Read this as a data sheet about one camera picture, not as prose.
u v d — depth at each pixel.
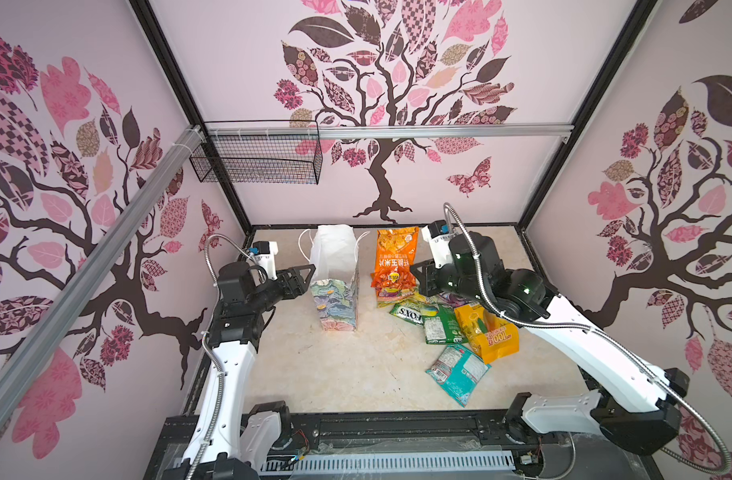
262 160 1.22
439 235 0.55
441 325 0.88
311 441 0.72
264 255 0.65
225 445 0.39
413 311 0.92
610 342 0.41
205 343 0.50
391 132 0.93
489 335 0.85
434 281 0.56
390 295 0.97
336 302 0.81
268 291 0.61
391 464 0.70
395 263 0.69
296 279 0.65
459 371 0.81
